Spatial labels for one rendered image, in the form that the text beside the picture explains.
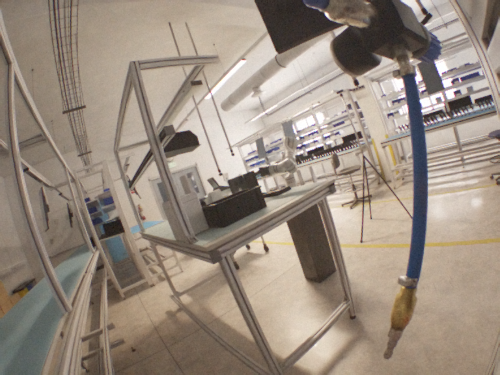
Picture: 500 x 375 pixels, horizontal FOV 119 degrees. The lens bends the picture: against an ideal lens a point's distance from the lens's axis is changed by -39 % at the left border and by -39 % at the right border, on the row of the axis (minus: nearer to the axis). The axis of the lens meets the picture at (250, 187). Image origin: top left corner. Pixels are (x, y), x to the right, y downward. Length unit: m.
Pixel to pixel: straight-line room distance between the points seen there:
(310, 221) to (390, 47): 2.01
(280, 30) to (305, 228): 1.81
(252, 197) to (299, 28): 0.93
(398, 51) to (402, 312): 0.24
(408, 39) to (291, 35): 0.35
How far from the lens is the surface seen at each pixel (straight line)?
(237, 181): 1.59
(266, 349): 1.30
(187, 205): 1.24
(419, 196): 0.23
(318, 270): 2.32
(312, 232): 2.21
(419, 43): 0.26
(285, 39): 0.55
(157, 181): 8.32
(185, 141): 1.36
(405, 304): 0.25
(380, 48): 0.24
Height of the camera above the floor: 1.22
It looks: 4 degrees down
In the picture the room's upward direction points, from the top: 20 degrees counter-clockwise
